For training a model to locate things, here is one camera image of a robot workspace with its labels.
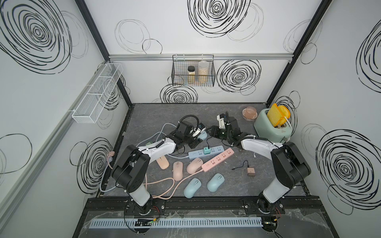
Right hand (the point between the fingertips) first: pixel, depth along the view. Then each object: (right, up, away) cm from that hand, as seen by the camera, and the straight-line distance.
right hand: (208, 130), depth 89 cm
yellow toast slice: (+40, +10, -3) cm, 42 cm away
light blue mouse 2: (+2, -28, -10) cm, 30 cm away
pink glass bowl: (+33, +11, +19) cm, 39 cm away
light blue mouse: (-11, -31, -12) cm, 35 cm away
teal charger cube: (-1, -12, -2) cm, 12 cm away
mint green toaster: (+34, +1, -2) cm, 34 cm away
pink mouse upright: (-18, -23, -5) cm, 30 cm away
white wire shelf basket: (-60, +13, -17) cm, 64 cm away
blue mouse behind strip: (-3, -3, -2) cm, 5 cm away
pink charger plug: (+24, -23, -6) cm, 34 cm away
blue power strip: (+4, -12, +2) cm, 13 cm away
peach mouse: (-27, -19, -3) cm, 33 cm away
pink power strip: (+5, -17, -2) cm, 18 cm away
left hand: (-6, -4, +1) cm, 7 cm away
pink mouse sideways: (-9, -20, -4) cm, 22 cm away
